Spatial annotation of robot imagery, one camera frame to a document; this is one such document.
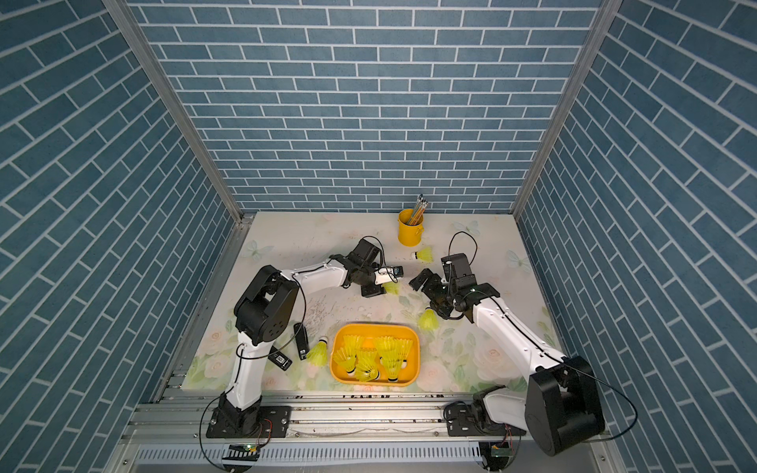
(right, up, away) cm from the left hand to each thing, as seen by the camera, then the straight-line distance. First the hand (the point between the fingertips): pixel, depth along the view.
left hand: (387, 282), depth 100 cm
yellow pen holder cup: (+8, +19, +6) cm, 22 cm away
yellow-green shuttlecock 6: (-20, -19, -16) cm, 31 cm away
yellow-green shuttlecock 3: (0, -16, -17) cm, 23 cm away
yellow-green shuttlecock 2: (-5, -18, -21) cm, 28 cm away
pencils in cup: (+11, +25, +4) cm, 27 cm away
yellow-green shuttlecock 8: (+1, -1, -7) cm, 7 cm away
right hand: (+10, 0, -15) cm, 18 cm away
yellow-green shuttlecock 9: (+14, +9, +6) cm, 17 cm away
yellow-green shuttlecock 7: (+13, -11, -9) cm, 19 cm away
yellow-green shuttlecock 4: (+5, -16, -18) cm, 24 cm away
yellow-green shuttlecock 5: (+2, -19, -23) cm, 29 cm away
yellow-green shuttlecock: (-11, -18, -18) cm, 28 cm away
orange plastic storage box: (+6, -23, -20) cm, 31 cm away
